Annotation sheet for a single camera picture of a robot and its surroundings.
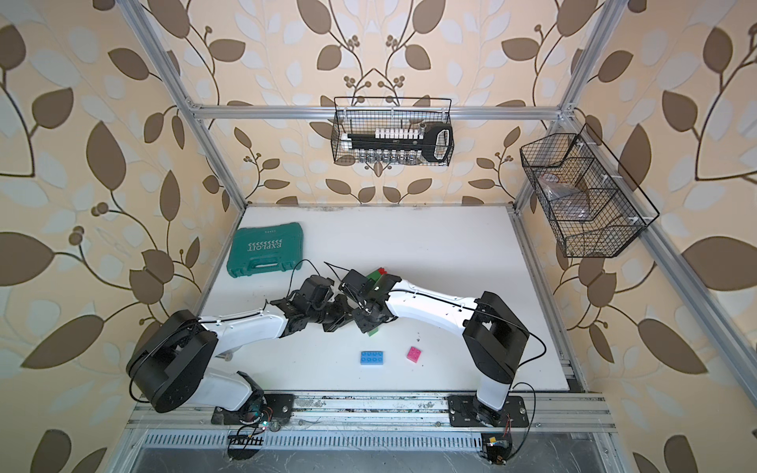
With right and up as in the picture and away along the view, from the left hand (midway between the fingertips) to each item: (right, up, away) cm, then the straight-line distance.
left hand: (359, 309), depth 85 cm
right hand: (+3, -3, -1) cm, 5 cm away
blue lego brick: (+4, -13, -3) cm, 14 cm away
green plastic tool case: (-35, +17, +17) cm, 42 cm away
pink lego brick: (+16, -12, -2) cm, 20 cm away
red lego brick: (+6, +10, +13) cm, 17 cm away
